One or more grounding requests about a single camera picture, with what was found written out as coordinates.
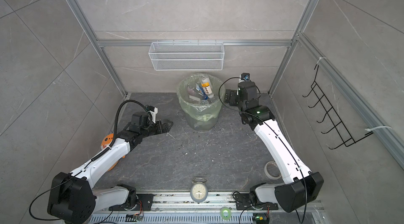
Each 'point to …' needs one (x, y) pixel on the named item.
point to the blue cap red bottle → (191, 92)
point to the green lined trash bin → (201, 116)
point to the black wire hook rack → (345, 135)
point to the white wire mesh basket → (170, 56)
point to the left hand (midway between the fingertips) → (166, 120)
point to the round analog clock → (199, 190)
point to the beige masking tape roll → (272, 171)
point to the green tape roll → (225, 213)
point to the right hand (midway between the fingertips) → (236, 90)
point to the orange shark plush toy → (105, 142)
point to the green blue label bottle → (200, 91)
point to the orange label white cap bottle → (205, 82)
